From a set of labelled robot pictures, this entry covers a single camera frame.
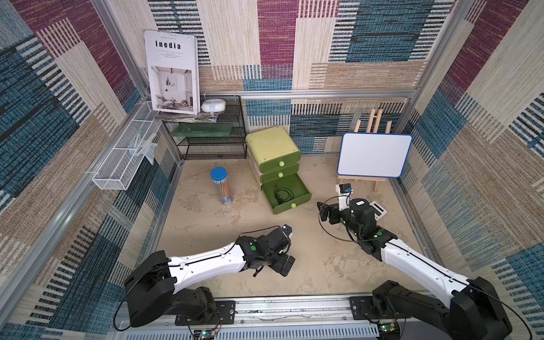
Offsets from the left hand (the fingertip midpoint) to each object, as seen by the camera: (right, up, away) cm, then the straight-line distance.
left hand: (283, 256), depth 80 cm
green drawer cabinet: (-3, +37, +12) cm, 39 cm away
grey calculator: (+44, +14, +17) cm, 49 cm away
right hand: (+18, +21, +3) cm, 28 cm away
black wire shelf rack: (-30, +50, +37) cm, 69 cm away
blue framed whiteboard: (+43, +39, +15) cm, 60 cm away
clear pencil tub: (-26, +30, +7) cm, 40 cm away
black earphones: (+1, +21, +24) cm, 32 cm away
